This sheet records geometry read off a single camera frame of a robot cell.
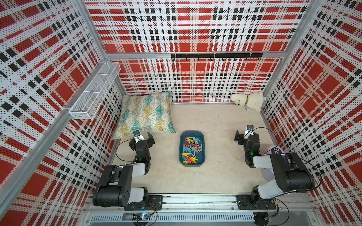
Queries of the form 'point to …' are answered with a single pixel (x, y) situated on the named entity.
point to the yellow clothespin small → (185, 162)
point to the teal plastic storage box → (195, 159)
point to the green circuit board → (141, 216)
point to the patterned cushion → (148, 112)
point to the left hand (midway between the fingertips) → (144, 135)
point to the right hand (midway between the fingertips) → (246, 130)
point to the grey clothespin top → (196, 149)
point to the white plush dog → (252, 101)
